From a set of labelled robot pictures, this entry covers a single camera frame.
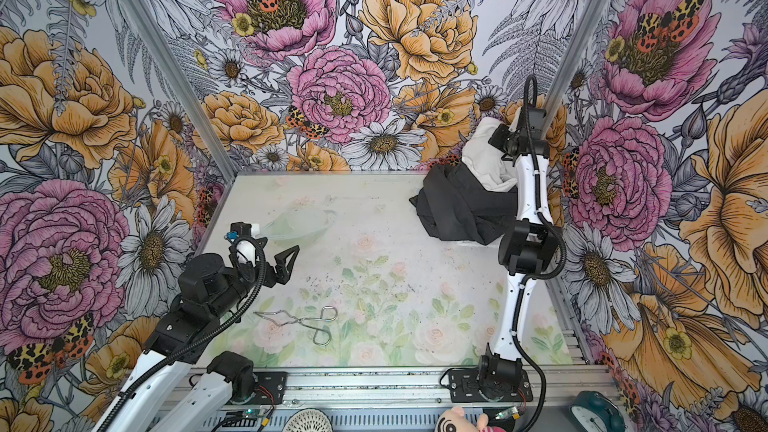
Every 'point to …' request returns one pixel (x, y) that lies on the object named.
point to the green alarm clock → (593, 412)
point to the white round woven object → (308, 420)
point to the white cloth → (497, 172)
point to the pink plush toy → (456, 421)
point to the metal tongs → (321, 337)
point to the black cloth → (453, 205)
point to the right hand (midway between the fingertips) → (494, 140)
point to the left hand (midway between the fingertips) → (282, 253)
